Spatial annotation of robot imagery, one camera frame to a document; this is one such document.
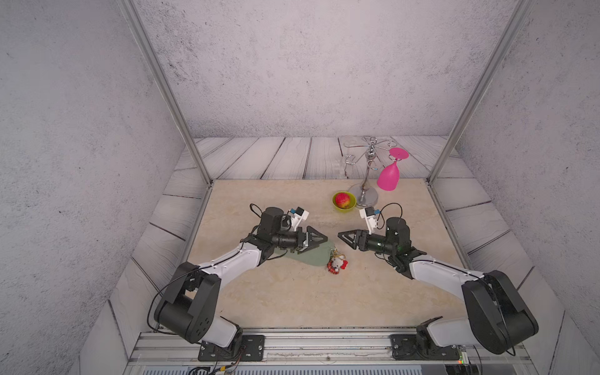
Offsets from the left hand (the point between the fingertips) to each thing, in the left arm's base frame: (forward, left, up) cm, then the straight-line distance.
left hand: (324, 245), depth 77 cm
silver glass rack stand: (+36, -23, -17) cm, 46 cm away
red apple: (+29, -11, -12) cm, 34 cm away
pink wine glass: (+29, -28, +1) cm, 41 cm away
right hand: (+4, -7, -2) cm, 9 cm away
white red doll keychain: (0, -5, -13) cm, 14 cm away
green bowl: (+26, -14, -14) cm, 33 cm away
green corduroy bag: (0, +1, -8) cm, 8 cm away
